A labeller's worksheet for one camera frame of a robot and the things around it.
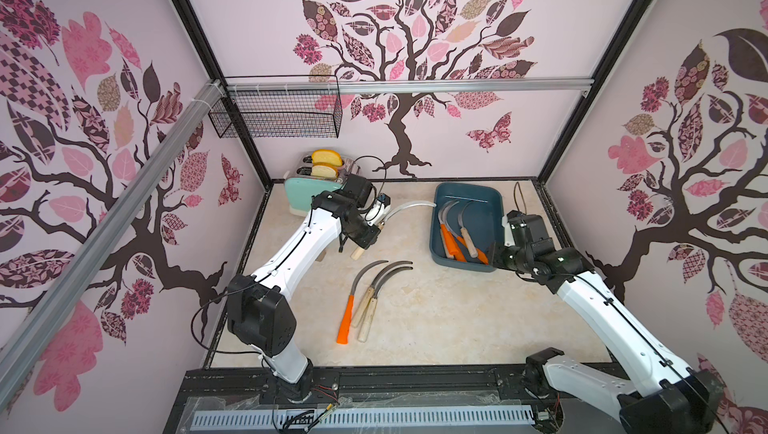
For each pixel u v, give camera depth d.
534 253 0.57
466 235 1.00
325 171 0.98
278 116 1.22
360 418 0.70
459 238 1.01
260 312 0.43
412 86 0.93
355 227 0.69
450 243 0.97
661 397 0.37
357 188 0.64
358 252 0.79
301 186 0.97
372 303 0.87
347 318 0.84
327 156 1.00
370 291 0.90
